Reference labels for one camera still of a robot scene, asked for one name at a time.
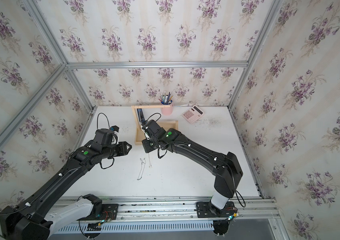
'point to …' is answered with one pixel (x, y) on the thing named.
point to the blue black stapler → (141, 115)
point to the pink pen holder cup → (167, 111)
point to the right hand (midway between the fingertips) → (148, 144)
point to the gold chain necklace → (150, 165)
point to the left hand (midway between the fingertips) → (132, 147)
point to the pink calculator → (193, 114)
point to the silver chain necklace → (143, 162)
